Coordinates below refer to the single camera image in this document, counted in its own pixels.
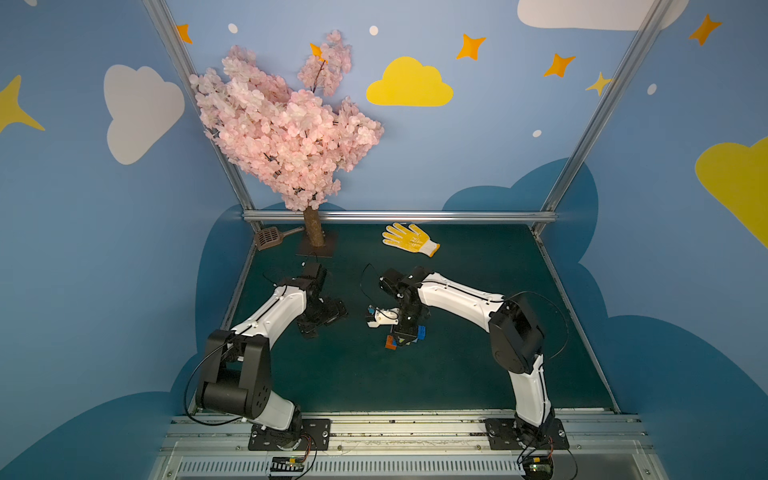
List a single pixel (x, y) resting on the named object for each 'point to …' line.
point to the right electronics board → (537, 467)
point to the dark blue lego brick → (421, 332)
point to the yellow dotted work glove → (411, 239)
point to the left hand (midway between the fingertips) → (334, 319)
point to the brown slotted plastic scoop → (271, 236)
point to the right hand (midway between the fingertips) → (404, 331)
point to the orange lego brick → (389, 343)
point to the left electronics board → (289, 464)
